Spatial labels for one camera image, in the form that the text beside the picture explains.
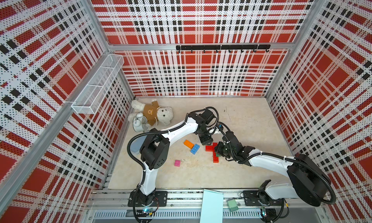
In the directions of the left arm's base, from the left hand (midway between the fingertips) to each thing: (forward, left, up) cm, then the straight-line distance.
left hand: (208, 139), depth 88 cm
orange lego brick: (0, +13, -7) cm, 15 cm away
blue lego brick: (-3, +8, -7) cm, 11 cm away
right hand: (-4, -4, -3) cm, 7 cm away
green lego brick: (-9, -5, -4) cm, 11 cm away
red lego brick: (-10, -4, -7) cm, 13 cm away
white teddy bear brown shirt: (+20, +37, -1) cm, 42 cm away
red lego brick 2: (-4, -1, -5) cm, 6 cm away
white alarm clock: (+10, +44, +3) cm, 45 cm away
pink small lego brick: (-13, +19, -6) cm, 24 cm away
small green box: (-33, -10, -7) cm, 36 cm away
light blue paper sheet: (-35, 0, -5) cm, 35 cm away
